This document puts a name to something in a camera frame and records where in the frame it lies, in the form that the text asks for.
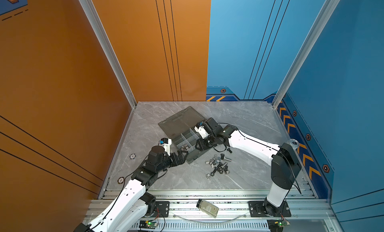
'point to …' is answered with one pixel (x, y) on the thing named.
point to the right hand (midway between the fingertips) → (196, 146)
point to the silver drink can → (294, 143)
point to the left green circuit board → (148, 224)
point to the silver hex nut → (208, 176)
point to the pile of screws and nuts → (216, 162)
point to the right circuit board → (277, 225)
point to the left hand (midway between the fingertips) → (183, 153)
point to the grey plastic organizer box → (180, 128)
